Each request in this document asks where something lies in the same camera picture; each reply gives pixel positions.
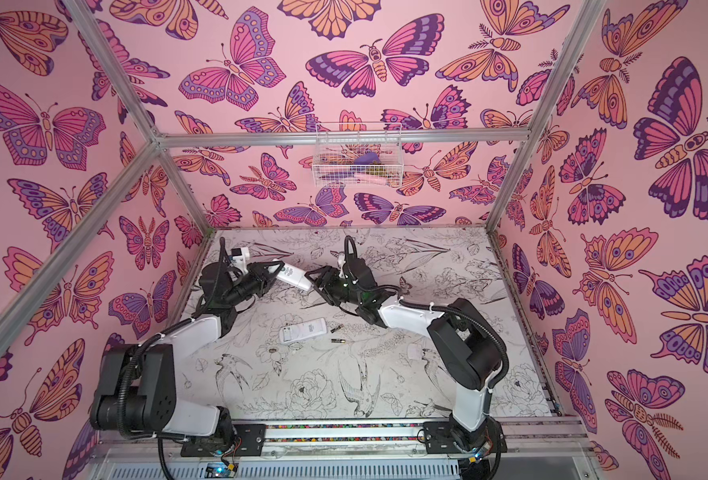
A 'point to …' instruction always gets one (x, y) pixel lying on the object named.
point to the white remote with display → (294, 332)
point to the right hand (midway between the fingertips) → (306, 276)
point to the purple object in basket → (368, 158)
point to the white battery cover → (414, 352)
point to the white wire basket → (359, 155)
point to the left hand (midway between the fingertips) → (286, 262)
